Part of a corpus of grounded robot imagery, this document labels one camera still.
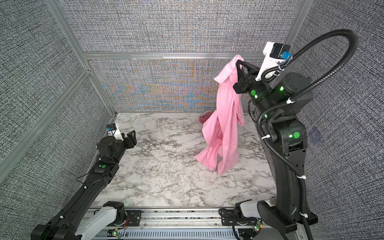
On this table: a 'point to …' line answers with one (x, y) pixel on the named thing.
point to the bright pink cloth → (223, 151)
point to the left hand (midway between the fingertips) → (130, 132)
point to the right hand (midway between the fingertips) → (238, 59)
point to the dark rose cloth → (204, 116)
